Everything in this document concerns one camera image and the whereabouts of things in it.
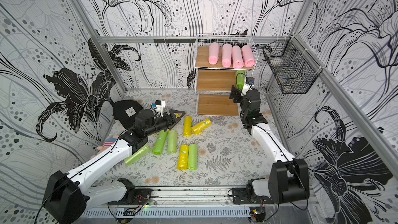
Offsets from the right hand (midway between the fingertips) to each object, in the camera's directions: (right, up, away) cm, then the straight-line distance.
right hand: (243, 84), depth 80 cm
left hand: (-30, -18, -5) cm, 35 cm away
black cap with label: (-72, -15, +18) cm, 76 cm away
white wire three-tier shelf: (-15, +3, +13) cm, 20 cm away
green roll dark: (-46, -34, +8) cm, 58 cm away
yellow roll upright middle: (-31, -25, +15) cm, 43 cm away
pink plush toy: (-74, -32, +4) cm, 81 cm away
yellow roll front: (-32, -39, +2) cm, 51 cm away
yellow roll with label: (-25, -26, +13) cm, 38 cm away
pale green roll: (-39, -32, +9) cm, 51 cm away
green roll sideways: (0, +6, +6) cm, 9 cm away
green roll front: (-27, -42, 0) cm, 50 cm away
